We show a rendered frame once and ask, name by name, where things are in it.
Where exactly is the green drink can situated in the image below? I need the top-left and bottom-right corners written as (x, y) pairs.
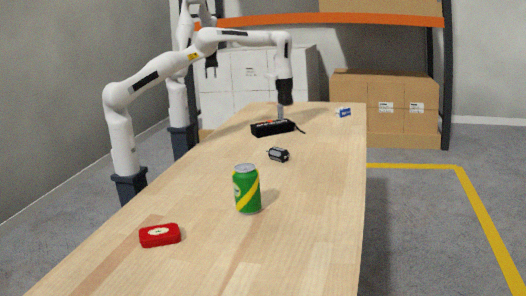
top-left (232, 163), bottom-right (262, 215)

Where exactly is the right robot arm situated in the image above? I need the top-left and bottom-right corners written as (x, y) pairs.
top-left (102, 27), bottom-right (292, 176)

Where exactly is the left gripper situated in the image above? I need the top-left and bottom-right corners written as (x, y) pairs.
top-left (204, 49), bottom-right (218, 79)

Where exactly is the red mint tin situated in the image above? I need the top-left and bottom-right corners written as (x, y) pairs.
top-left (138, 223), bottom-right (182, 249)

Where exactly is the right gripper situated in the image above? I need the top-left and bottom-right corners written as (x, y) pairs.
top-left (264, 66), bottom-right (293, 120)

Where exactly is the black power strip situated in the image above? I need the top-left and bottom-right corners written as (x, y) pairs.
top-left (250, 118), bottom-right (305, 138)

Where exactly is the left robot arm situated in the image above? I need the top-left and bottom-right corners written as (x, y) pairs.
top-left (165, 0), bottom-right (217, 127)

